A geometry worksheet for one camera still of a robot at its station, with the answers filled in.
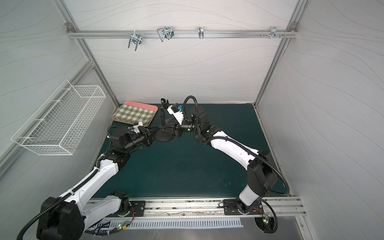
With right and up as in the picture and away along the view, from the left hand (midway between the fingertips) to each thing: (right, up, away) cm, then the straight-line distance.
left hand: (161, 128), depth 73 cm
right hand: (+1, +2, -3) cm, 4 cm away
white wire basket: (-47, +1, -4) cm, 47 cm away
